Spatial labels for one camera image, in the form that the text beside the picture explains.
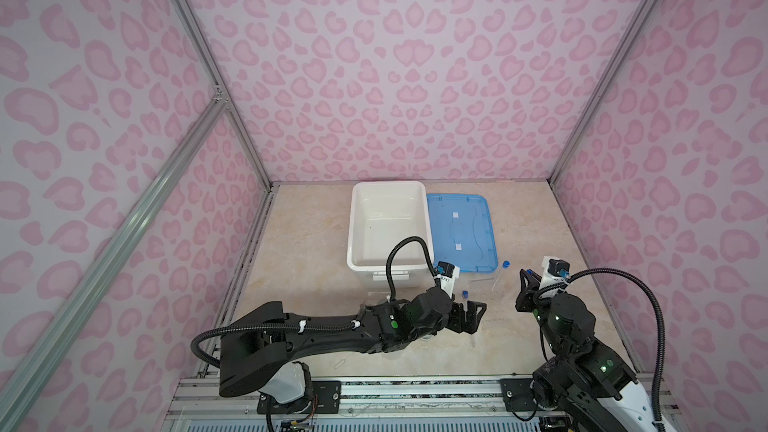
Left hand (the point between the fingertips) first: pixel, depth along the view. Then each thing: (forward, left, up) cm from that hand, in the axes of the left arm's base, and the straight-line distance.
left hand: (478, 302), depth 71 cm
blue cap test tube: (+9, -2, -18) cm, 20 cm away
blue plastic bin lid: (+33, -4, -19) cm, 38 cm away
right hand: (+7, -12, +2) cm, 14 cm away
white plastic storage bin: (+39, +24, -14) cm, 48 cm away
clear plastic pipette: (-9, +34, -17) cm, 39 cm away
